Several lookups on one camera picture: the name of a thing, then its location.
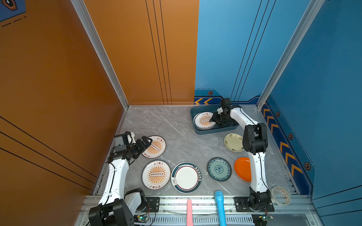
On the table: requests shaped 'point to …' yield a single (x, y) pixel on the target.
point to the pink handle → (189, 213)
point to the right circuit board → (261, 219)
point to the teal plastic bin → (212, 108)
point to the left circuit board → (140, 218)
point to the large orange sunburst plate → (156, 174)
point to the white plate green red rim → (186, 177)
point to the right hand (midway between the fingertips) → (211, 121)
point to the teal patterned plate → (219, 169)
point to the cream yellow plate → (234, 142)
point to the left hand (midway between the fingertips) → (147, 142)
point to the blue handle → (219, 196)
